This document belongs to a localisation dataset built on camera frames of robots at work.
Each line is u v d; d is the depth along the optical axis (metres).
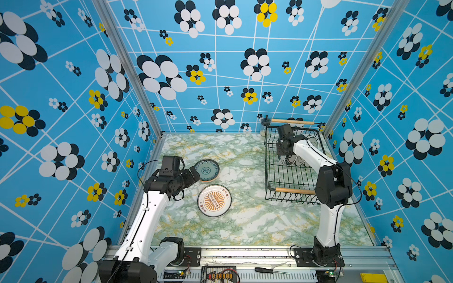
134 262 0.38
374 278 0.69
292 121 0.99
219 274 0.68
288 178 0.96
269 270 0.70
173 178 0.54
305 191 0.74
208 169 0.99
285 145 0.74
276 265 0.72
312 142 0.99
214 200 0.89
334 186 0.53
